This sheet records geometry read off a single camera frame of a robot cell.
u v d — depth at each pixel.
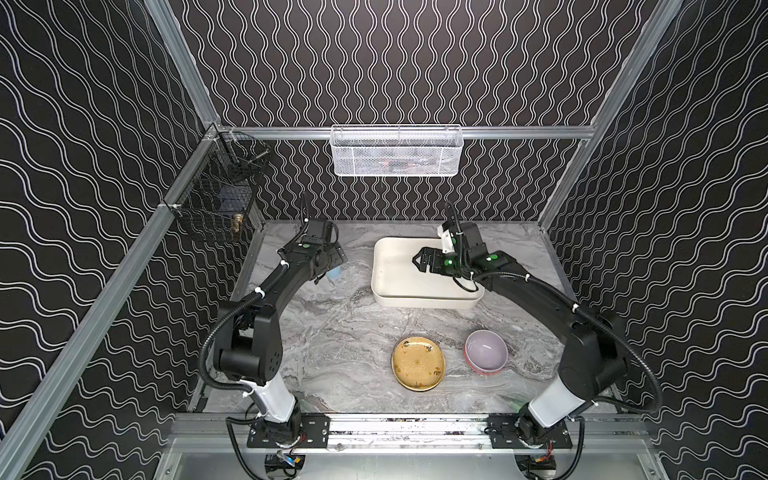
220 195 0.92
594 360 0.45
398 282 1.06
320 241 0.71
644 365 0.39
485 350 0.85
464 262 0.66
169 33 0.72
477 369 0.78
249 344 0.46
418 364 0.84
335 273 1.01
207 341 0.42
